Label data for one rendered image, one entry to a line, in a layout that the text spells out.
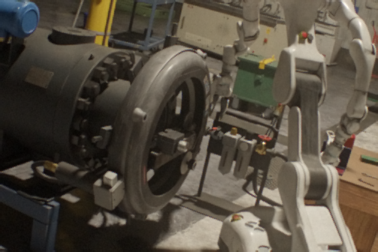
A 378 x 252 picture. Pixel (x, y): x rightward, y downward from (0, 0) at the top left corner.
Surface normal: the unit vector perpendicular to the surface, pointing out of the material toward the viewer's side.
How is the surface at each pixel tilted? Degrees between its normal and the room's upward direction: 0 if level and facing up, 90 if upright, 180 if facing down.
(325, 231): 27
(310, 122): 62
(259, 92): 90
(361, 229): 90
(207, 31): 90
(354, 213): 90
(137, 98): 57
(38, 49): 37
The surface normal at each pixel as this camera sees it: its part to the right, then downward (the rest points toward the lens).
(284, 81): -0.86, -0.10
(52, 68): -0.18, -0.44
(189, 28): -0.63, 0.08
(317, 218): 0.35, -0.69
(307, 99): 0.40, -0.15
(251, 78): -0.33, 0.18
